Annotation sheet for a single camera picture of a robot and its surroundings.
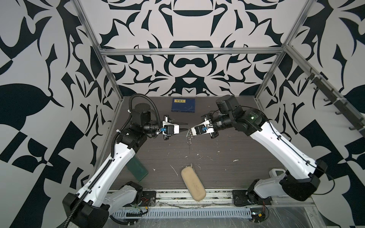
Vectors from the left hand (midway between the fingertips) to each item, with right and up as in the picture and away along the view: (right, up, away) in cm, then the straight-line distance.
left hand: (187, 120), depth 61 cm
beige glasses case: (+4, -34, +14) cm, 37 cm away
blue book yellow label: (+1, +9, +53) cm, 54 cm away
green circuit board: (+35, -47, +10) cm, 60 cm away
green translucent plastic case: (-28, -29, +22) cm, 46 cm away
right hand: (+3, -2, +2) cm, 4 cm away
